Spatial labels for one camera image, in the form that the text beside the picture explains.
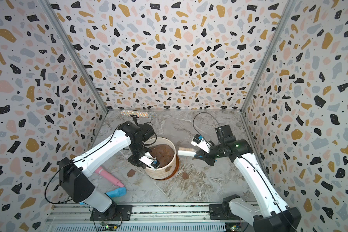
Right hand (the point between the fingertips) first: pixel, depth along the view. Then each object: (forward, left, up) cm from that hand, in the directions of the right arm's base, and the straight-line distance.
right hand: (198, 154), depth 72 cm
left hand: (-2, +27, -6) cm, 27 cm away
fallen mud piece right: (-2, +7, -22) cm, 23 cm away
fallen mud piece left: (-2, +40, -21) cm, 45 cm away
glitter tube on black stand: (+25, +28, +2) cm, 38 cm away
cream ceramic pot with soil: (+8, +19, -10) cm, 23 cm away
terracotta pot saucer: (+1, +12, -20) cm, 23 cm away
